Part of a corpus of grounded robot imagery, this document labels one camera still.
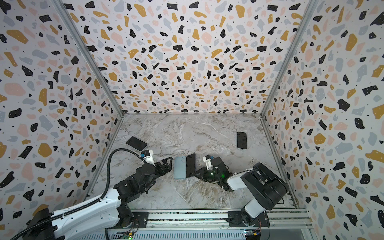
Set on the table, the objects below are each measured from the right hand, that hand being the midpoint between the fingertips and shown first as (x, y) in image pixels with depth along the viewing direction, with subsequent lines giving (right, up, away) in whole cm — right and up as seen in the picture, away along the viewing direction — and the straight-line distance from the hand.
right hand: (190, 173), depth 84 cm
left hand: (-11, +9, -6) cm, 16 cm away
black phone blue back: (0, +4, +2) cm, 5 cm away
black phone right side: (+34, +17, +21) cm, 44 cm away
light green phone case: (-7, +1, +8) cm, 11 cm away
